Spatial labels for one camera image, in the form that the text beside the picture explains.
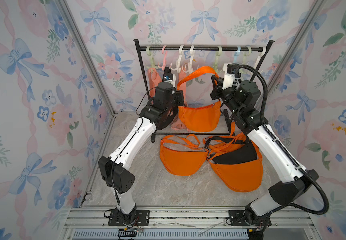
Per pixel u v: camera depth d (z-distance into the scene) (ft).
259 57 2.38
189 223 2.40
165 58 2.38
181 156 3.04
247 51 2.25
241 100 1.63
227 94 1.81
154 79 2.62
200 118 2.76
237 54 2.29
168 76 2.01
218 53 2.27
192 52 2.25
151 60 2.56
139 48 2.25
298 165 1.37
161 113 1.75
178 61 2.43
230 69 1.74
